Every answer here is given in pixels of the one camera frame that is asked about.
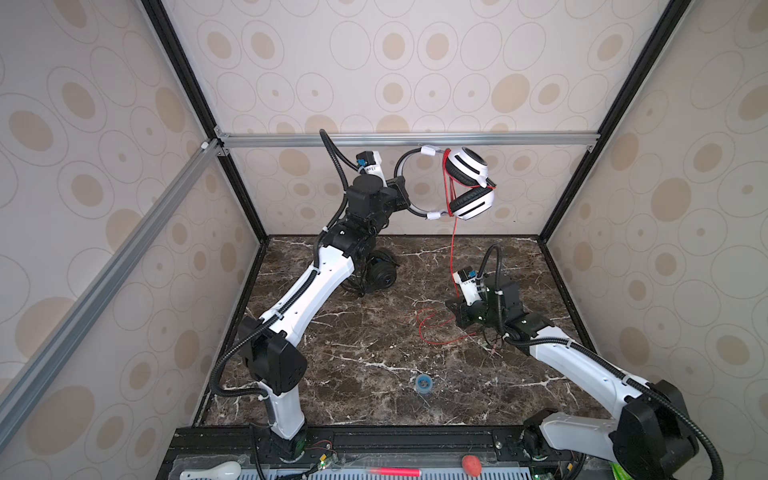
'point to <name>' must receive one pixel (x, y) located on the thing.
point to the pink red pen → (395, 471)
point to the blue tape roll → (424, 383)
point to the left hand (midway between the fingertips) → (413, 168)
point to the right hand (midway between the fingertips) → (449, 301)
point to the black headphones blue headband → (377, 273)
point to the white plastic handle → (223, 471)
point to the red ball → (472, 465)
